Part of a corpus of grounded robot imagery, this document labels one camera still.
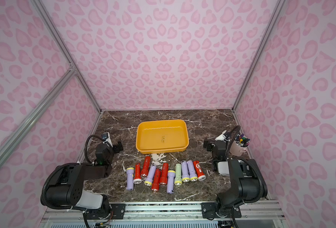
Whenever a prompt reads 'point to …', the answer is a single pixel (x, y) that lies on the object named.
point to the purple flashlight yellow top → (170, 187)
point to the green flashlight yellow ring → (178, 180)
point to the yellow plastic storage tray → (163, 136)
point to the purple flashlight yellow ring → (149, 180)
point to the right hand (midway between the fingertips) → (214, 137)
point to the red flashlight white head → (137, 179)
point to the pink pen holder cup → (237, 149)
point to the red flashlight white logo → (200, 175)
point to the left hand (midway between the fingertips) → (113, 138)
